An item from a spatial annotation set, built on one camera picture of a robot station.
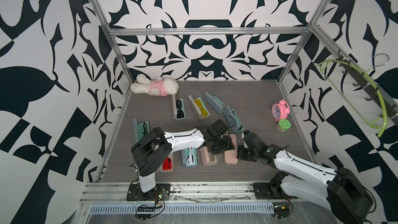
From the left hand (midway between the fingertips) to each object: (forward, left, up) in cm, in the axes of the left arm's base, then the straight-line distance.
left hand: (232, 146), depth 82 cm
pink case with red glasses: (-1, +32, -7) cm, 33 cm away
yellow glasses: (+26, +13, -5) cm, 29 cm away
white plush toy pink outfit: (+42, +43, +3) cm, 60 cm away
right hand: (0, -2, -5) cm, 5 cm away
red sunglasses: (-6, +34, -5) cm, 34 cm away
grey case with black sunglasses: (+24, +31, +1) cm, 39 cm away
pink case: (-4, +14, +1) cm, 15 cm away
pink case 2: (-4, +1, -3) cm, 5 cm away
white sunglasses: (-4, +22, -5) cm, 22 cm away
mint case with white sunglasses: (-2, +25, 0) cm, 25 cm away
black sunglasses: (+24, +28, -4) cm, 38 cm away
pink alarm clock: (+20, -32, +3) cm, 38 cm away
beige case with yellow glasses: (+25, +18, +1) cm, 30 cm away
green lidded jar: (+12, -33, -1) cm, 35 cm away
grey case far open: (+29, +4, 0) cm, 29 cm away
